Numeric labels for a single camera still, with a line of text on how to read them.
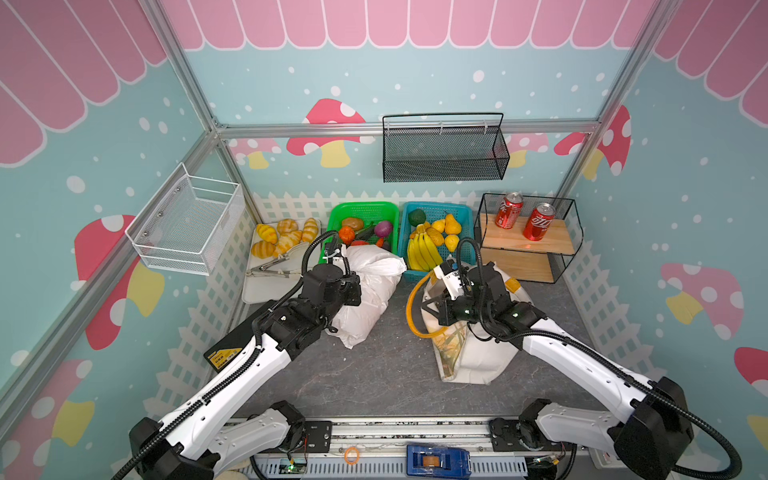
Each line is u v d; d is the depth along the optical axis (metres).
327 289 0.52
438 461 0.67
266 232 1.16
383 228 1.10
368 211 1.16
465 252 1.14
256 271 1.03
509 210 0.91
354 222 1.16
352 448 0.73
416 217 1.12
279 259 1.07
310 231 1.16
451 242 1.11
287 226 1.16
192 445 0.38
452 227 1.13
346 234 1.12
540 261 1.09
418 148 0.97
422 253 1.09
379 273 0.70
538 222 0.88
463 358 0.76
